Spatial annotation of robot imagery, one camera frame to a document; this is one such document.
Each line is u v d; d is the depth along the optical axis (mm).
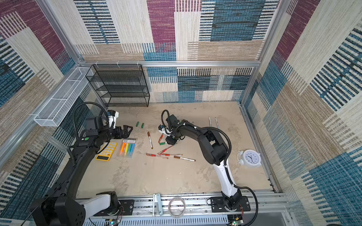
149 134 1019
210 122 1076
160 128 896
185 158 892
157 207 713
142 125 1076
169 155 916
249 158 875
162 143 972
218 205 730
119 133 698
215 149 579
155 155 917
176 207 744
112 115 699
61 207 376
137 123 1082
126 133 716
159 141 989
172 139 877
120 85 1087
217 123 1076
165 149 943
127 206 730
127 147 942
